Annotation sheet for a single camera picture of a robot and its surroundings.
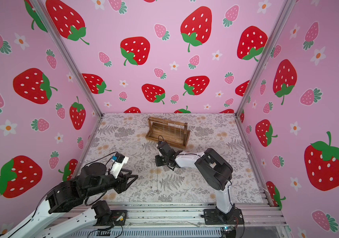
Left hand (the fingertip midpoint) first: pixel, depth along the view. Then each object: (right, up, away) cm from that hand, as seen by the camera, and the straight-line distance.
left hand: (136, 174), depth 65 cm
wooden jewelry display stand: (+17, +17, +44) cm, 50 cm away
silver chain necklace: (+3, -9, +24) cm, 25 cm away
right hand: (+6, +1, +29) cm, 30 cm away
